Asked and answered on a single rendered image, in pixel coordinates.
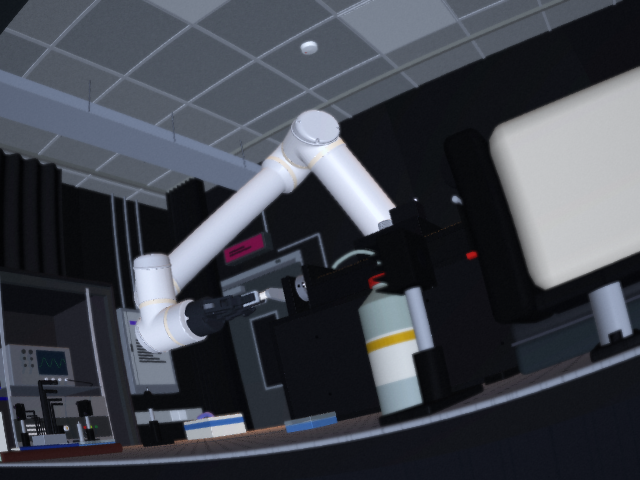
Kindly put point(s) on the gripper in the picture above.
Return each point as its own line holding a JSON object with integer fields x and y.
{"x": 207, "y": 315}

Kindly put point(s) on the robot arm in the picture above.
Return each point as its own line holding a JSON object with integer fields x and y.
{"x": 230, "y": 215}

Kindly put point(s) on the white drum dial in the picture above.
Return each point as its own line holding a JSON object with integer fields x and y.
{"x": 301, "y": 286}

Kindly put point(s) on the black stage body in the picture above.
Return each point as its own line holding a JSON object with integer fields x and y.
{"x": 320, "y": 360}

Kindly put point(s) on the red thumbscrew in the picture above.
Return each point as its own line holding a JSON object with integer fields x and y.
{"x": 377, "y": 279}

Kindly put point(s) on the pink sign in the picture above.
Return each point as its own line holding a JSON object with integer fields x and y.
{"x": 247, "y": 249}

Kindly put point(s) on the grey door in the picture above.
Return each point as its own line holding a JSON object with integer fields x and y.
{"x": 250, "y": 360}

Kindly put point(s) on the purple round object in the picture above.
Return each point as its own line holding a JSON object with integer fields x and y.
{"x": 206, "y": 415}

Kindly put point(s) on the white box blue stripe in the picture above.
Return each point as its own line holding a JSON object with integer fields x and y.
{"x": 215, "y": 426}

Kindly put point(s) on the white flat tray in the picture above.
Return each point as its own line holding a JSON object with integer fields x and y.
{"x": 172, "y": 415}

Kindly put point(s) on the blue flat box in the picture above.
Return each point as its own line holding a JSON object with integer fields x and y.
{"x": 311, "y": 423}

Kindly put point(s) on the grey equipment rack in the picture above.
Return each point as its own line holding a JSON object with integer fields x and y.
{"x": 95, "y": 350}

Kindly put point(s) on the grey gas cylinder yellow band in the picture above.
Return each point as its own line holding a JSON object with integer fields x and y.
{"x": 392, "y": 360}

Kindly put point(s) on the grey oscilloscope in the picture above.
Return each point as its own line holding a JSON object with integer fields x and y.
{"x": 37, "y": 364}

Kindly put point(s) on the optics breadboard setup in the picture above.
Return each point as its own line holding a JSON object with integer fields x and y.
{"x": 55, "y": 430}

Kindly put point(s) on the small red knob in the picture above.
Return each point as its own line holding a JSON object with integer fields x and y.
{"x": 471, "y": 255}

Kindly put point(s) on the black curtain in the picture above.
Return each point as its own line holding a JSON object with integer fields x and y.
{"x": 30, "y": 215}

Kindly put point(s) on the white smoke detector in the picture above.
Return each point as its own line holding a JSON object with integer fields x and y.
{"x": 309, "y": 47}

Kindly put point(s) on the white screen panel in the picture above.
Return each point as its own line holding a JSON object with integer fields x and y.
{"x": 575, "y": 180}

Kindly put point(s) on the white wall panel with notice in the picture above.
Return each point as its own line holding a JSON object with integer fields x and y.
{"x": 150, "y": 360}

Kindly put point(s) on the black post stand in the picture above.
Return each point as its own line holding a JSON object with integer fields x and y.
{"x": 151, "y": 425}

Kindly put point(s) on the black box on post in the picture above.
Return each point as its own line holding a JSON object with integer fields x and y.
{"x": 400, "y": 250}

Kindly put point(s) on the grey ceiling duct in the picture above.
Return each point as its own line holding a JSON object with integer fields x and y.
{"x": 125, "y": 130}

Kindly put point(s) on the white screen post black foot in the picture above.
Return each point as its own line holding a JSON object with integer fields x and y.
{"x": 610, "y": 315}

